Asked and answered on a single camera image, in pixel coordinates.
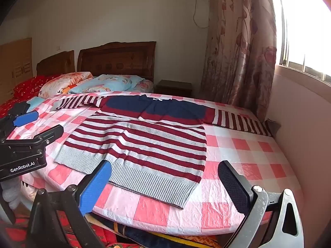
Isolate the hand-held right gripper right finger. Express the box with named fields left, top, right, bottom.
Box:
left=217, top=160, right=306, bottom=248

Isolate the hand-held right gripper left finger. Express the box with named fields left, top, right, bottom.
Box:
left=25, top=160, right=113, bottom=248

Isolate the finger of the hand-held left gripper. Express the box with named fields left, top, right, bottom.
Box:
left=0, top=102, right=39, bottom=141
left=7, top=124, right=65, bottom=159

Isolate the red grey striped sweater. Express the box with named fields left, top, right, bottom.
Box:
left=50, top=95, right=273, bottom=210

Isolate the light blue cloth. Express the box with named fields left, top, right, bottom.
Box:
left=26, top=96, right=44, bottom=112

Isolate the red patterned blanket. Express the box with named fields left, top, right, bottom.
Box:
left=0, top=74, right=61, bottom=117

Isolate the pink white checked bed sheet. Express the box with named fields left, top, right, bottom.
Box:
left=5, top=90, right=303, bottom=237

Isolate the orange floral pillow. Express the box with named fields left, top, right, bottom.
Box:
left=38, top=71, right=94, bottom=99

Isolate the light wooden panel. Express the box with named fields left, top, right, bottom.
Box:
left=0, top=38, right=34, bottom=104

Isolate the colourful patterned blanket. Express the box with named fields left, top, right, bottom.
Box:
left=0, top=206, right=226, bottom=248

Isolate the small wooden headboard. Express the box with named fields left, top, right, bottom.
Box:
left=36, top=50, right=75, bottom=76

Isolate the light blue floral quilt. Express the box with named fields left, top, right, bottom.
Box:
left=68, top=74, right=145, bottom=95

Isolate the large carved wooden headboard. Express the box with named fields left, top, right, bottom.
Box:
left=77, top=41, right=157, bottom=83

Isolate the pale floral pillow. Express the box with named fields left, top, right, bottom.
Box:
left=129, top=80, right=155, bottom=94

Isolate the dark wooden nightstand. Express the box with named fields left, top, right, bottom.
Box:
left=155, top=80, right=193, bottom=98

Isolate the floral curtain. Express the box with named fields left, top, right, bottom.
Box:
left=200, top=0, right=279, bottom=122

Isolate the window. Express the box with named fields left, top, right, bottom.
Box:
left=268, top=0, right=331, bottom=83

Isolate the white wall cable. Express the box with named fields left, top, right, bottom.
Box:
left=193, top=0, right=210, bottom=29

